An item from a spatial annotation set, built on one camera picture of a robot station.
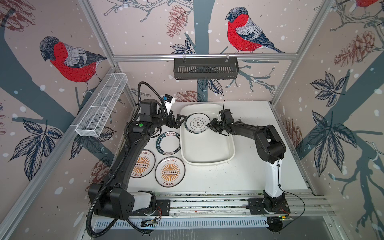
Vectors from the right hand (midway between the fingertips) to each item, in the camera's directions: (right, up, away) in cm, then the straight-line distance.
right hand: (206, 126), depth 101 cm
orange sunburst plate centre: (-23, -26, -15) cm, 38 cm away
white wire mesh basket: (-58, +4, -30) cm, 65 cm away
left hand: (-17, +8, -27) cm, 33 cm away
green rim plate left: (-26, -12, -1) cm, 29 cm away
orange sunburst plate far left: (-39, -23, -13) cm, 47 cm away
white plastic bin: (+2, -14, -4) cm, 15 cm away
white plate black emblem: (-7, +2, +6) cm, 9 cm away
